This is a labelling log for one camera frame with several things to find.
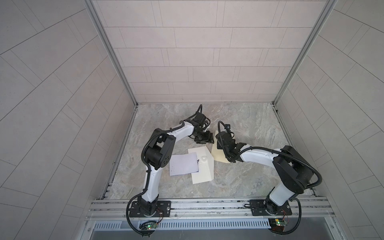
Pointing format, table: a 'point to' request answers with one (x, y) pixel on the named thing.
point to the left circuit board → (151, 225)
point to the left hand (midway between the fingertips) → (214, 139)
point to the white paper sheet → (183, 164)
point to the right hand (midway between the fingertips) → (219, 140)
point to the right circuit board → (277, 224)
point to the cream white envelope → (205, 161)
